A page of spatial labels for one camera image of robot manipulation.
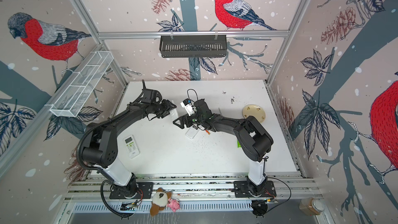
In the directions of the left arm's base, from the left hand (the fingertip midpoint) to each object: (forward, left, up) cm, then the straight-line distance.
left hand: (174, 107), depth 90 cm
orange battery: (-9, -20, -14) cm, 26 cm away
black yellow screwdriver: (+6, -29, -12) cm, 32 cm away
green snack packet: (-25, -34, +5) cm, 42 cm away
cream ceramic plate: (+6, -51, -12) cm, 53 cm away
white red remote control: (-10, -10, -12) cm, 19 cm away
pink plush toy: (-46, -3, -11) cm, 47 cm away
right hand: (-8, -3, -3) cm, 9 cm away
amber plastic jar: (-48, -61, -4) cm, 78 cm away
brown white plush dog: (-44, +3, -9) cm, 45 cm away
